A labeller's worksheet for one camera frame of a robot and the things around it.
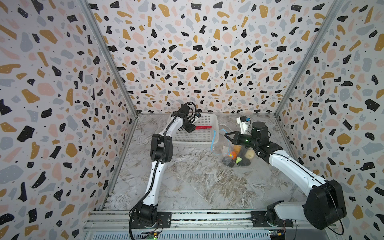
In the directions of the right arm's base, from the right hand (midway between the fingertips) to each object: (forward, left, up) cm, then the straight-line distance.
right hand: (223, 132), depth 78 cm
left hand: (+24, +18, -21) cm, 37 cm away
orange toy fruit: (0, -8, -22) cm, 23 cm away
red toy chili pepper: (+24, +13, -25) cm, 37 cm away
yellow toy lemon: (+4, -11, -21) cm, 25 cm away
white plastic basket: (+19, +8, -26) cm, 33 cm away
